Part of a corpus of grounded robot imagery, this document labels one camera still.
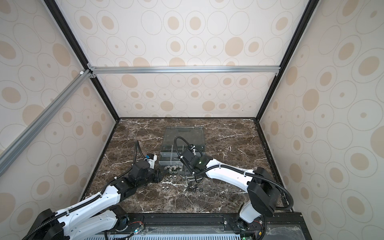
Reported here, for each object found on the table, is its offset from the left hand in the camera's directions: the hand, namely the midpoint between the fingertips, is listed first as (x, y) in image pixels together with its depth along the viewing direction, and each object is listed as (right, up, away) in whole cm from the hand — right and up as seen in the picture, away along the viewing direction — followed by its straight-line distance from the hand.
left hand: (168, 170), depth 81 cm
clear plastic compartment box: (-1, +2, +11) cm, 11 cm away
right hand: (+12, +2, +3) cm, 12 cm away
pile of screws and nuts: (+2, -6, +7) cm, 9 cm away
